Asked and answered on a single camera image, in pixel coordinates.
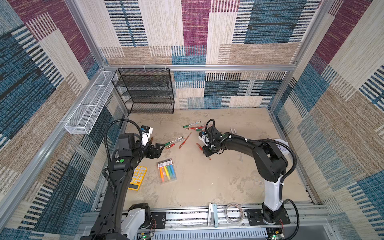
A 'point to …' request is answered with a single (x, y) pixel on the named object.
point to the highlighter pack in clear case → (166, 171)
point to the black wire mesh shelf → (145, 90)
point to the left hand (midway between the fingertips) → (156, 141)
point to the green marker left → (179, 138)
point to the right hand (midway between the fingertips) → (205, 153)
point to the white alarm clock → (283, 149)
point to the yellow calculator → (139, 174)
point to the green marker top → (192, 124)
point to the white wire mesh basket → (83, 119)
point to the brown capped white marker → (235, 131)
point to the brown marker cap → (152, 138)
